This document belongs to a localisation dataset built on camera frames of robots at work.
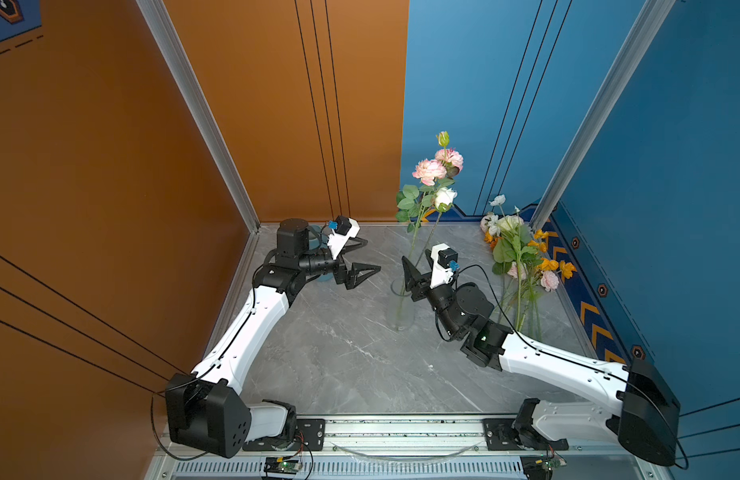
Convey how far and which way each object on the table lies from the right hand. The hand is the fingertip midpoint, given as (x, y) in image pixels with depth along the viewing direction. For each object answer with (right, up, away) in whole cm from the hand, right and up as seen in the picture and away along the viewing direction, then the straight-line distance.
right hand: (411, 255), depth 69 cm
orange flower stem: (+49, -3, +33) cm, 59 cm away
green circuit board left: (-33, -51, +2) cm, 61 cm away
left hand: (-9, 0, +2) cm, 10 cm away
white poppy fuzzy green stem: (+35, +19, +38) cm, 55 cm away
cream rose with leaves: (+39, +1, +34) cm, 52 cm away
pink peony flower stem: (+49, -9, +28) cm, 57 cm away
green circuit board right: (+30, -50, +1) cm, 59 cm away
